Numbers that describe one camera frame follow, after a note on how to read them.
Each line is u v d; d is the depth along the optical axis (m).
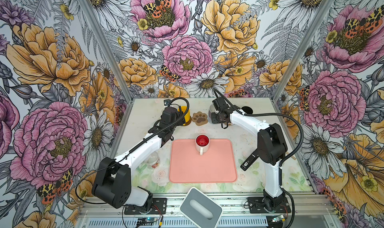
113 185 0.42
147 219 0.71
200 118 1.09
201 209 0.73
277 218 0.72
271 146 0.54
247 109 1.01
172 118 0.65
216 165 0.91
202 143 0.94
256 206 0.74
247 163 0.85
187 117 1.05
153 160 0.89
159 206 0.74
